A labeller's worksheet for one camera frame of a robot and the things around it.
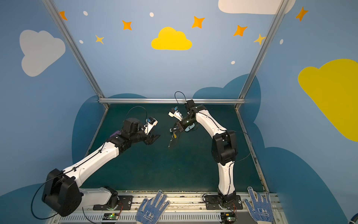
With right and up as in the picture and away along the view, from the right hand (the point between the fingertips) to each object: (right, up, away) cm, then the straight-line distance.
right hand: (174, 128), depth 87 cm
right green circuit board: (+29, -45, -16) cm, 56 cm away
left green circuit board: (-32, -44, -17) cm, 57 cm away
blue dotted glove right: (+47, -43, -15) cm, 66 cm away
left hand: (-9, -1, -6) cm, 11 cm away
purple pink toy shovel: (-44, -4, +17) cm, 47 cm away
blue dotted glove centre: (-12, -42, -16) cm, 46 cm away
